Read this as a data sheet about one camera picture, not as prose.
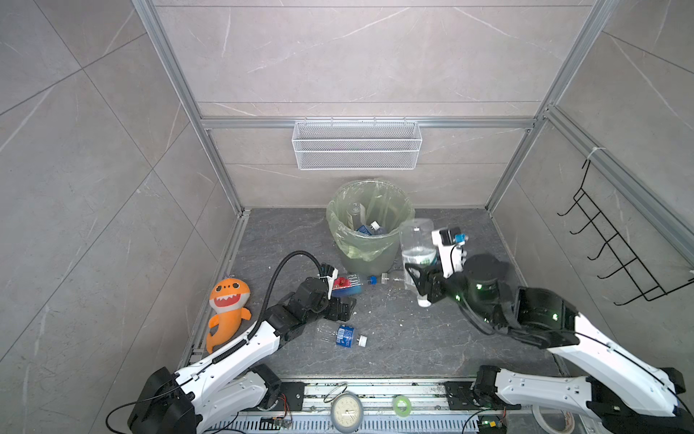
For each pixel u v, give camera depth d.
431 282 0.49
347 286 0.90
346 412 0.68
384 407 0.73
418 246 0.61
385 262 0.78
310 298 0.60
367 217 0.99
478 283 0.39
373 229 0.93
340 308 0.71
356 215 0.93
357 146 1.01
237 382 0.58
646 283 0.61
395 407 0.72
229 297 0.84
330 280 0.71
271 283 0.58
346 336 0.79
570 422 0.68
